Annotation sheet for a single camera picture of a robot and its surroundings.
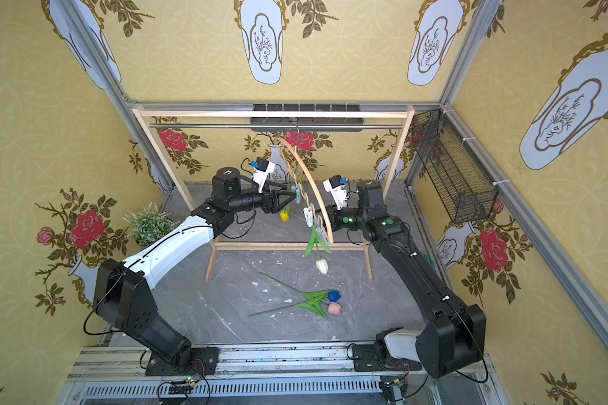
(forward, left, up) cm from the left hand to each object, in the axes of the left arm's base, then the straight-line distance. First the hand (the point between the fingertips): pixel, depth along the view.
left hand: (294, 192), depth 76 cm
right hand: (-8, -4, -3) cm, 9 cm away
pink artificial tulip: (-24, -6, -29) cm, 38 cm away
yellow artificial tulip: (+8, +4, -21) cm, 23 cm away
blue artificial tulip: (-21, -7, -30) cm, 37 cm away
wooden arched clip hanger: (-9, -4, 0) cm, 10 cm away
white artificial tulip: (-18, -7, -11) cm, 23 cm away
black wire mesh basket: (+3, -57, -4) cm, 57 cm away
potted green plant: (0, +50, -15) cm, 52 cm away
